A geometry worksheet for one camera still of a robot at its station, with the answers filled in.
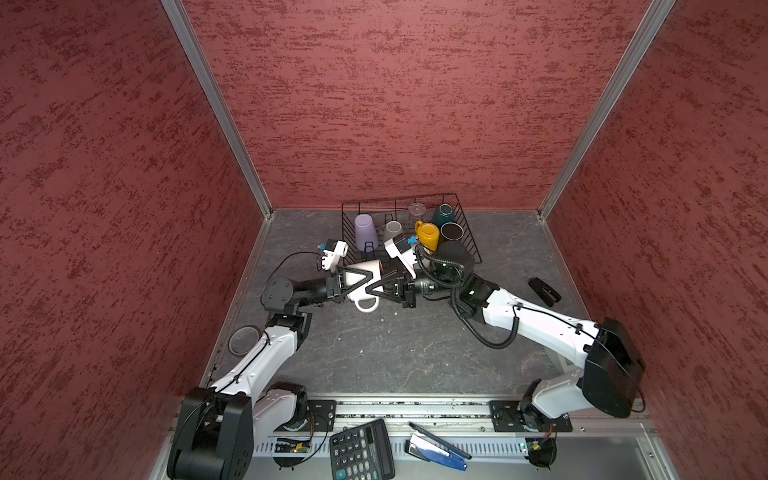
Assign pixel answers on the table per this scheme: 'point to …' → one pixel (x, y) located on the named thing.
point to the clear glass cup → (417, 211)
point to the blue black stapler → (430, 447)
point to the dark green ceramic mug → (444, 213)
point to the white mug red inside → (364, 300)
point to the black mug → (451, 232)
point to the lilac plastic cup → (366, 235)
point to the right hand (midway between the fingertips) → (368, 294)
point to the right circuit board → (541, 451)
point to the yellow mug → (427, 234)
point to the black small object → (546, 294)
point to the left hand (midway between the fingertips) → (374, 288)
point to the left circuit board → (292, 445)
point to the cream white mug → (391, 230)
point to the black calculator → (362, 452)
